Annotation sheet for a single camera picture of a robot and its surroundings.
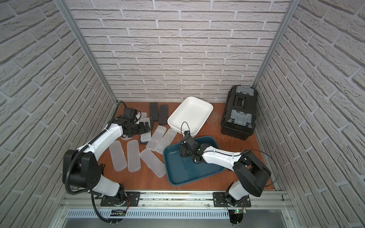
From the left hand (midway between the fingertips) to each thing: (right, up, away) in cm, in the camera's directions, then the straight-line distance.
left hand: (146, 127), depth 88 cm
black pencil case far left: (0, +9, +22) cm, 24 cm away
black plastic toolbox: (+59, +6, -1) cm, 60 cm away
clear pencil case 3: (+6, -22, -2) cm, 23 cm away
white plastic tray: (+29, +8, +19) cm, 35 cm away
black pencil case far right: (+7, +11, +24) cm, 27 cm away
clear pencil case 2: (+12, -10, +7) cm, 17 cm away
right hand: (+25, -13, 0) cm, 29 cm away
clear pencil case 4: (-2, -7, +4) cm, 8 cm away
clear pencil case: (+5, -7, +10) cm, 13 cm away
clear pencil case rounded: (-9, -18, +1) cm, 20 cm away
